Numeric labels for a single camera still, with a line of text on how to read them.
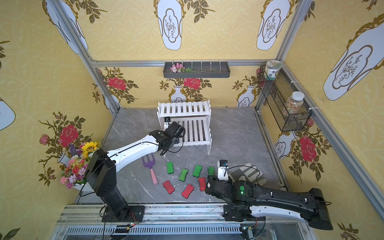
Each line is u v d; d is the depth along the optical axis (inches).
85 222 28.8
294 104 25.6
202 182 33.1
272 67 33.4
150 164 36.0
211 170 34.6
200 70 36.3
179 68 34.6
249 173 33.9
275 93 39.7
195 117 37.4
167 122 30.1
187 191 32.2
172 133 26.1
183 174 33.8
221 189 21.3
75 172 28.3
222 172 26.0
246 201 19.5
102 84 40.7
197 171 34.7
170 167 35.3
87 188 29.5
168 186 32.4
